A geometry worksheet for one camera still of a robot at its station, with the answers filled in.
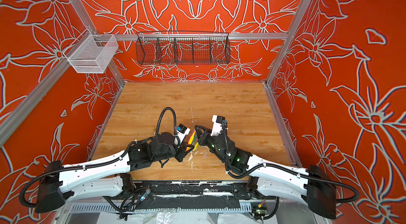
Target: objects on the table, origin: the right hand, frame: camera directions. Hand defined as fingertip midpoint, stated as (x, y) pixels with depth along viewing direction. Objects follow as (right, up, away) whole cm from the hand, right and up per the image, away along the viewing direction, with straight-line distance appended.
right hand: (192, 127), depth 69 cm
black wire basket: (-8, +46, +30) cm, 55 cm away
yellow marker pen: (+2, -6, -7) cm, 10 cm away
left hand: (+1, -9, +1) cm, 9 cm away
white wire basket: (-61, +40, +24) cm, 77 cm away
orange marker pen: (0, -5, 0) cm, 5 cm away
